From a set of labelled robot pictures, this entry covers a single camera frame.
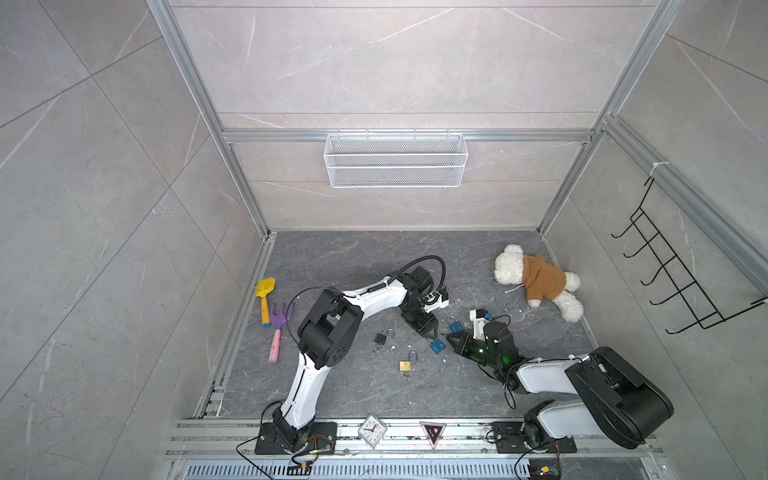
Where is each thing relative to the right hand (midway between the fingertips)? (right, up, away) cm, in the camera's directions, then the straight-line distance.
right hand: (446, 335), depth 89 cm
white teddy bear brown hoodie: (+33, +17, +7) cm, 38 cm away
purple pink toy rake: (-52, +4, +2) cm, 52 cm away
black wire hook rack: (+46, +13, -31) cm, 57 cm away
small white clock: (-22, -19, -16) cm, 33 cm away
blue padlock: (-3, -3, -1) cm, 4 cm away
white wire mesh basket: (-15, +57, +11) cm, 60 cm away
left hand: (-5, +3, +1) cm, 6 cm away
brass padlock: (-12, -8, -4) cm, 15 cm away
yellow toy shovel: (-61, +13, +11) cm, 63 cm away
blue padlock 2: (+4, +2, +3) cm, 6 cm away
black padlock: (-20, -1, +1) cm, 20 cm away
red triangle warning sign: (-6, -20, -15) cm, 26 cm away
